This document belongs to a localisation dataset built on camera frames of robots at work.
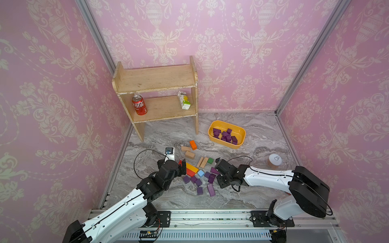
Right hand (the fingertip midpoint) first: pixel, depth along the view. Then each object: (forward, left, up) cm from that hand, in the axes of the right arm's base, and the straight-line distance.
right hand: (220, 180), depth 86 cm
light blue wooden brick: (+4, +11, +2) cm, 12 cm away
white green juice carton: (+39, +19, +26) cm, 51 cm away
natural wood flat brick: (+17, +18, +1) cm, 25 cm away
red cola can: (+33, +43, +31) cm, 63 cm away
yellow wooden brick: (+8, +16, +1) cm, 18 cm away
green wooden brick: (+13, +5, 0) cm, 14 cm away
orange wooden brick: (+24, +15, +2) cm, 28 cm away
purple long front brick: (-5, +6, 0) cm, 8 cm away
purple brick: (+33, -2, +2) cm, 33 cm away
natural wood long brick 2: (+11, +9, +1) cm, 14 cm away
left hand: (+7, +23, +13) cm, 27 cm away
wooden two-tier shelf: (+61, +40, +17) cm, 75 cm away
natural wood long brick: (+11, +11, +2) cm, 16 cm away
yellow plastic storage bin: (+31, -13, 0) cm, 33 cm away
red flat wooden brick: (+6, +17, 0) cm, 18 cm away
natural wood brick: (+22, +20, 0) cm, 30 cm away
